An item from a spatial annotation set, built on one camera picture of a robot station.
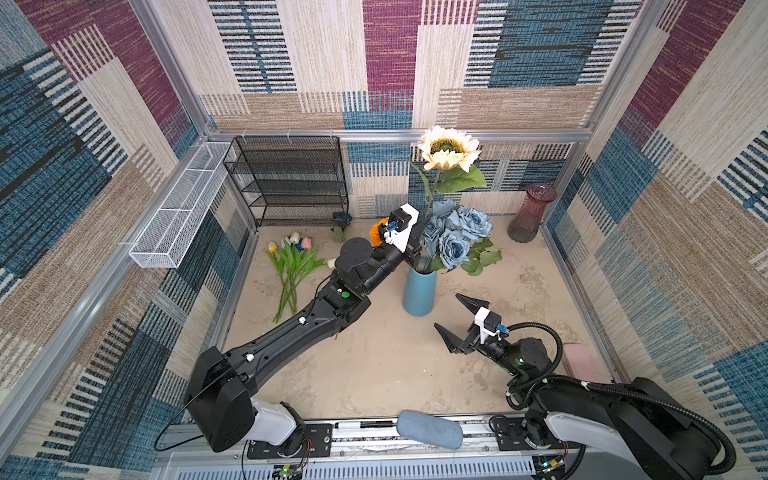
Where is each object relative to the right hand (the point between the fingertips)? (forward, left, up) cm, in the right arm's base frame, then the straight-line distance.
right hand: (446, 310), depth 74 cm
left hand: (+11, +5, +23) cm, 26 cm away
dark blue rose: (+48, +30, -13) cm, 58 cm away
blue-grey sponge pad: (-23, +5, -17) cm, 29 cm away
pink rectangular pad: (-8, -39, -18) cm, 44 cm away
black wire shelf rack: (+54, +48, -1) cm, 72 cm away
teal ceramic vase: (+9, +5, -7) cm, 13 cm away
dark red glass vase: (+38, -34, -10) cm, 52 cm away
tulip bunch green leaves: (+29, +46, -16) cm, 57 cm away
